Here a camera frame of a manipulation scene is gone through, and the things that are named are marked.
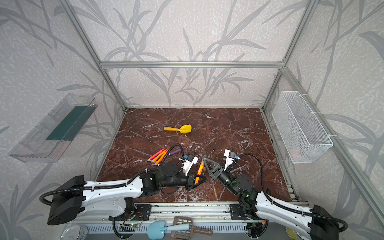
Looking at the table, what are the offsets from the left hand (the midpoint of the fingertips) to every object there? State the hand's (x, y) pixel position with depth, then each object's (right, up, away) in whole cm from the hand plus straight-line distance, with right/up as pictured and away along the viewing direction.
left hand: (207, 176), depth 67 cm
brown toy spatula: (-9, -27, +1) cm, 29 cm away
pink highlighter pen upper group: (-32, +3, +27) cm, 42 cm away
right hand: (-1, +9, 0) cm, 9 cm away
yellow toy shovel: (-15, +19, +40) cm, 47 cm away
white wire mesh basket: (+40, +19, -5) cm, 44 cm away
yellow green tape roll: (+37, -24, -3) cm, 44 cm away
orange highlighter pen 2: (-3, +2, 0) cm, 4 cm away
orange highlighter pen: (-28, +2, +25) cm, 37 cm away
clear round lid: (-58, -23, -3) cm, 62 cm away
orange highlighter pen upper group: (-29, +3, +27) cm, 40 cm away
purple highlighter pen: (-20, +5, +29) cm, 35 cm away
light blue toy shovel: (-24, -26, +2) cm, 35 cm away
